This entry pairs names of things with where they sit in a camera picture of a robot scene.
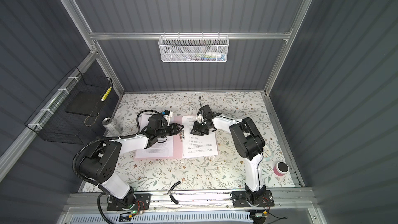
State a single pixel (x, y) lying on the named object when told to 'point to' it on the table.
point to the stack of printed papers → (197, 145)
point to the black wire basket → (51, 122)
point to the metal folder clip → (182, 135)
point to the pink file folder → (178, 144)
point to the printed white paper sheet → (163, 147)
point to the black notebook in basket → (86, 102)
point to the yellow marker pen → (105, 94)
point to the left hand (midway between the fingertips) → (182, 127)
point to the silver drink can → (111, 127)
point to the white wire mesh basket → (193, 48)
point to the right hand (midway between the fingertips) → (193, 133)
